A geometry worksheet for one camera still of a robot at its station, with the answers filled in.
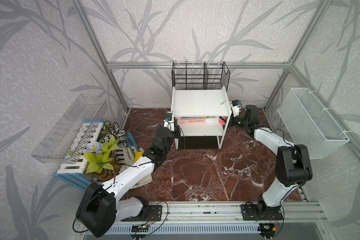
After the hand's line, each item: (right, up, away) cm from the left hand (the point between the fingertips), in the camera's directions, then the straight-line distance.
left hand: (177, 119), depth 78 cm
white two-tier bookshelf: (+12, +4, -6) cm, 14 cm away
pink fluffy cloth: (+26, 0, +8) cm, 27 cm away
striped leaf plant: (-33, -5, -3) cm, 33 cm away
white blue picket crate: (-42, -21, -17) cm, 50 cm away
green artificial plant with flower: (-34, -19, -9) cm, 40 cm away
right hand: (+25, +3, +12) cm, 28 cm away
